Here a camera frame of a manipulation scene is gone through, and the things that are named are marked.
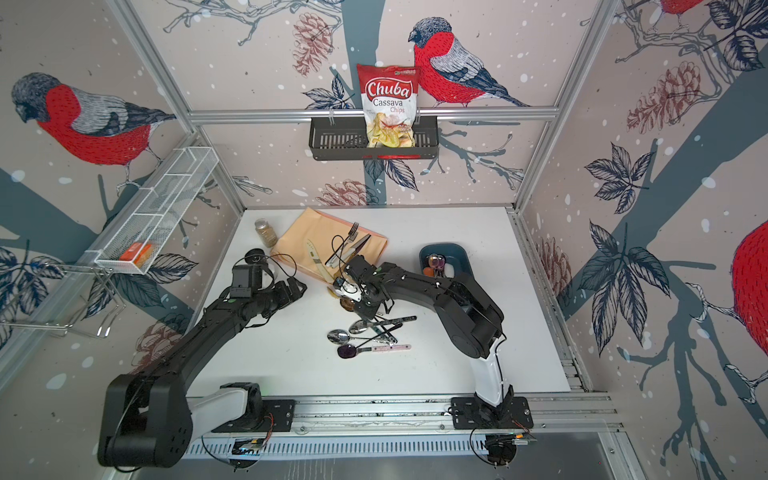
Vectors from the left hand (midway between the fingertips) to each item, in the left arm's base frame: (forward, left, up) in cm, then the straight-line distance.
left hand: (300, 285), depth 87 cm
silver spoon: (-13, -13, -6) cm, 19 cm away
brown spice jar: (+23, +18, -3) cm, 29 cm away
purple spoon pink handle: (-17, -16, -8) cm, 24 cm away
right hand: (-2, -19, -7) cm, 20 cm away
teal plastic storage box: (+16, -49, -6) cm, 52 cm away
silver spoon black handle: (-8, -18, -10) cm, 22 cm away
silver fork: (+27, -12, -9) cm, 31 cm away
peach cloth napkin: (+22, -2, -9) cm, 24 cm away
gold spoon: (-2, -14, -8) cm, 16 cm away
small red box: (-6, +28, +26) cm, 39 cm away
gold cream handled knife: (+18, +1, -9) cm, 20 cm away
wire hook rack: (-11, +32, +25) cm, 43 cm away
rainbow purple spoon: (+13, -43, -7) cm, 46 cm away
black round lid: (+9, +15, +3) cm, 18 cm away
